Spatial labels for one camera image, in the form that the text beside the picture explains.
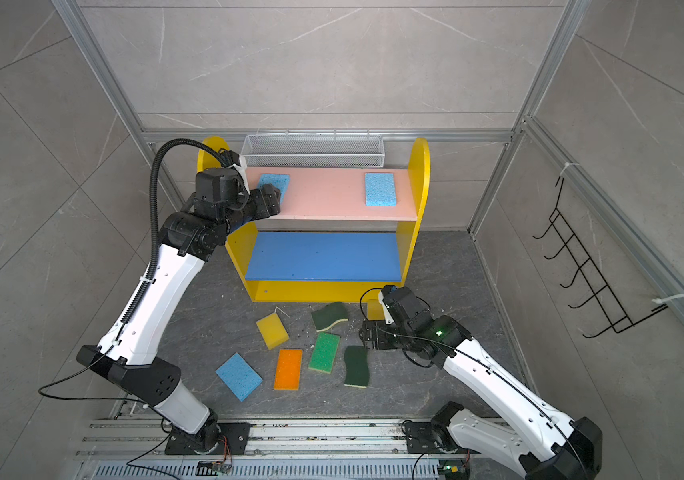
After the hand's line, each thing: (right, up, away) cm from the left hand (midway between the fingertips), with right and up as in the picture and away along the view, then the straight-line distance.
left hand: (268, 187), depth 69 cm
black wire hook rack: (+75, -26, -5) cm, 79 cm away
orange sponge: (+1, -49, +15) cm, 51 cm away
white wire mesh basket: (+7, +19, +29) cm, 36 cm away
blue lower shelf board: (+12, -16, +25) cm, 32 cm away
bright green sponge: (+12, -45, +18) cm, 50 cm away
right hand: (+26, -36, +7) cm, 44 cm away
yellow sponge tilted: (-5, -40, +22) cm, 46 cm away
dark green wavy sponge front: (+22, -48, +15) cm, 55 cm away
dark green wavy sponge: (+13, -36, +27) cm, 46 cm away
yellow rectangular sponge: (+28, -35, +29) cm, 53 cm away
